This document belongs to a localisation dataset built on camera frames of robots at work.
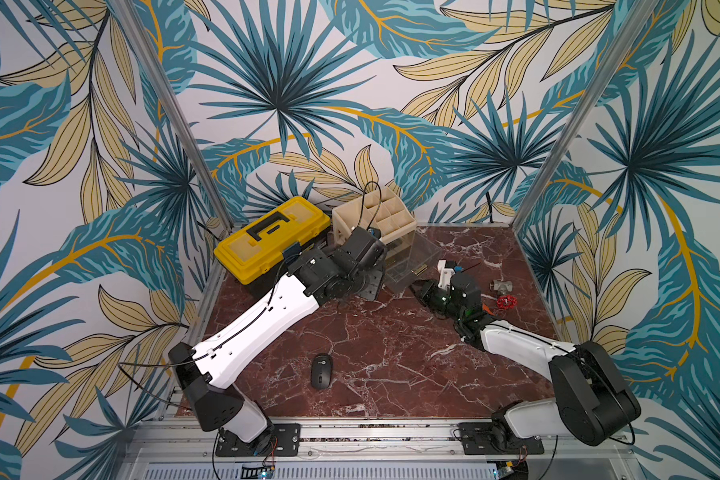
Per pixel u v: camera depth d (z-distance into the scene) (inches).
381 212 35.4
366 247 19.5
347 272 19.5
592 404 16.9
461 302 26.7
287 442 28.7
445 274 31.5
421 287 30.7
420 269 31.5
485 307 37.5
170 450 35.5
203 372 15.4
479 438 29.0
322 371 32.4
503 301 37.4
